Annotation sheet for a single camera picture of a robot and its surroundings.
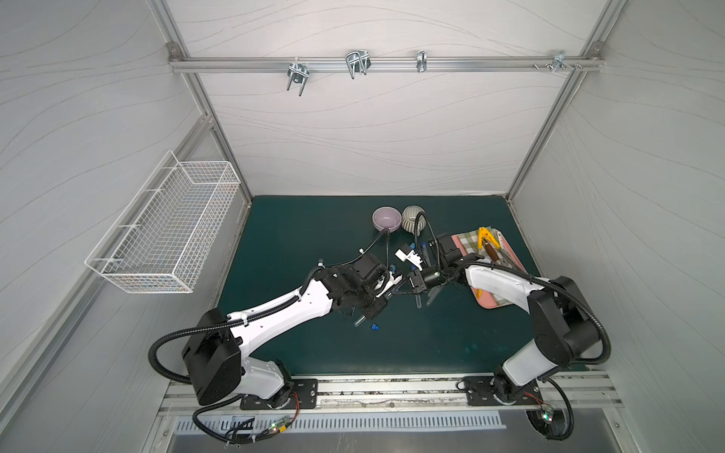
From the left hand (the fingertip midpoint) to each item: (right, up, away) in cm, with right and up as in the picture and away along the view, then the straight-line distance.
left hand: (382, 303), depth 77 cm
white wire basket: (-55, +18, -9) cm, 59 cm away
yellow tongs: (+39, +19, +27) cm, 51 cm away
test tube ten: (+18, 0, +15) cm, 24 cm away
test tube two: (+3, +4, -1) cm, 5 cm away
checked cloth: (+35, +15, +27) cm, 47 cm away
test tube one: (-6, -5, -1) cm, 8 cm away
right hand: (+3, +2, +2) cm, 5 cm away
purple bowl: (+3, +25, +33) cm, 41 cm away
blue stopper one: (-2, -9, +7) cm, 11 cm away
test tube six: (+13, -3, +13) cm, 18 cm away
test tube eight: (+13, +15, +5) cm, 20 cm away
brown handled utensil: (+41, +12, +24) cm, 49 cm away
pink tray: (+42, +14, +26) cm, 51 cm away
